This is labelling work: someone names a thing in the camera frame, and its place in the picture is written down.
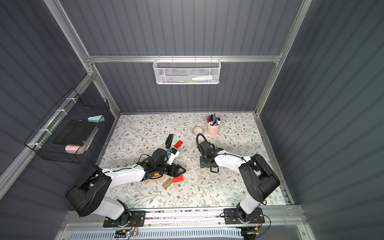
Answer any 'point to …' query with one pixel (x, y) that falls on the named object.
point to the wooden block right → (167, 183)
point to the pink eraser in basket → (73, 149)
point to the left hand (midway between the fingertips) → (183, 171)
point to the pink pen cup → (212, 128)
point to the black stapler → (169, 140)
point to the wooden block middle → (163, 177)
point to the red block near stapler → (178, 144)
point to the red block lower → (180, 178)
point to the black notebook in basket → (72, 132)
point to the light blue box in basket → (97, 118)
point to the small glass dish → (197, 130)
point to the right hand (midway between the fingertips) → (206, 163)
